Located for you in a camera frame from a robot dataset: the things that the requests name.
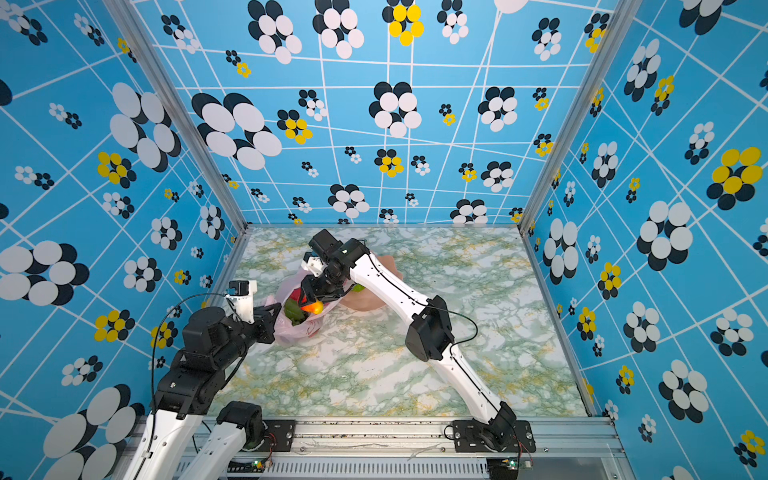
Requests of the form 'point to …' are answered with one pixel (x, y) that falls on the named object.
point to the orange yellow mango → (317, 307)
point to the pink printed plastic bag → (285, 332)
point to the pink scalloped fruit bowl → (366, 300)
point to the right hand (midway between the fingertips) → (310, 301)
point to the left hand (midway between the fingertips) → (281, 304)
